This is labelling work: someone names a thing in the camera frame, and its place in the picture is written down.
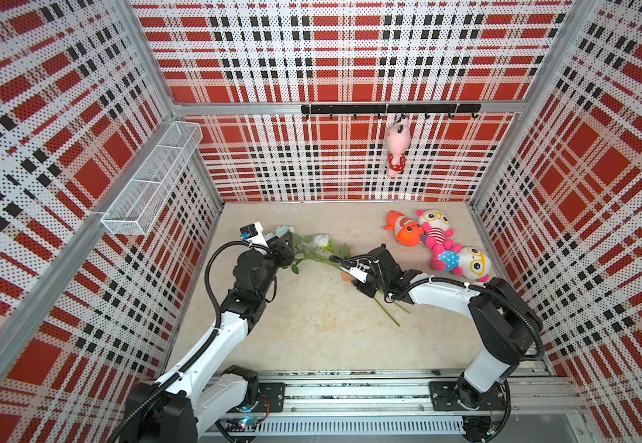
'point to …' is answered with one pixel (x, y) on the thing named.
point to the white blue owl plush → (472, 262)
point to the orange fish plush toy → (408, 233)
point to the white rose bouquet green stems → (317, 246)
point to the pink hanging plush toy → (398, 138)
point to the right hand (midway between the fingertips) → (361, 272)
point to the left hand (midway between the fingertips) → (290, 234)
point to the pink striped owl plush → (435, 225)
